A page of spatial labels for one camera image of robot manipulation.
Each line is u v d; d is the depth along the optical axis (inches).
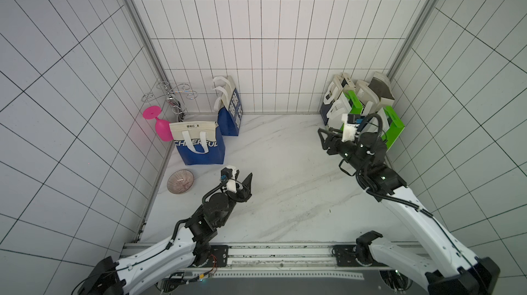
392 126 31.5
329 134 25.1
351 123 23.2
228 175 24.9
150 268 18.4
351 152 23.4
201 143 33.9
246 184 26.9
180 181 35.4
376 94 37.0
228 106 38.4
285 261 28.6
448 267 15.2
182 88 37.2
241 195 26.8
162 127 34.5
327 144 25.0
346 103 35.0
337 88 38.3
